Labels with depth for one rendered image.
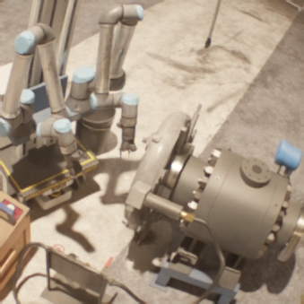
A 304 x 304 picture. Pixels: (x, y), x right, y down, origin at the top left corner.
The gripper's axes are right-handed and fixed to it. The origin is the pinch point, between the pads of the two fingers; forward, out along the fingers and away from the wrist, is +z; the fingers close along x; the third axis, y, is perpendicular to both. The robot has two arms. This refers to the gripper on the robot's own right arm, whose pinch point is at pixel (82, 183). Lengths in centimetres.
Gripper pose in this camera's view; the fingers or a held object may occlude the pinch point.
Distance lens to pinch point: 263.7
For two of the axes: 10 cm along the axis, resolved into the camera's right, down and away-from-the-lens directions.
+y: -7.4, -2.2, 6.3
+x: -6.4, 5.1, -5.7
